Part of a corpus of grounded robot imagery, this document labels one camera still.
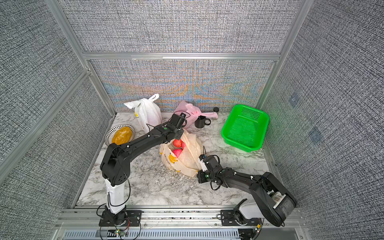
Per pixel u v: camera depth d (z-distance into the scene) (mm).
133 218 742
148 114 979
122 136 974
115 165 496
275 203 427
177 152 896
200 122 1085
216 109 1097
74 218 746
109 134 1033
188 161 882
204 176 776
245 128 1119
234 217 650
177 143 951
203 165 794
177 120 705
